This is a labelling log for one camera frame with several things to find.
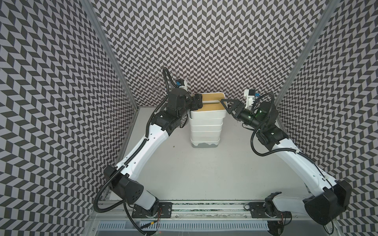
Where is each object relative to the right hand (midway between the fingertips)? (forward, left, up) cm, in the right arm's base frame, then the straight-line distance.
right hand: (222, 106), depth 67 cm
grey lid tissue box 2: (0, +7, -24) cm, 25 cm away
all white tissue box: (-1, +7, -32) cm, 33 cm away
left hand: (+6, +12, 0) cm, 13 cm away
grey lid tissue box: (-1, +7, -10) cm, 12 cm away
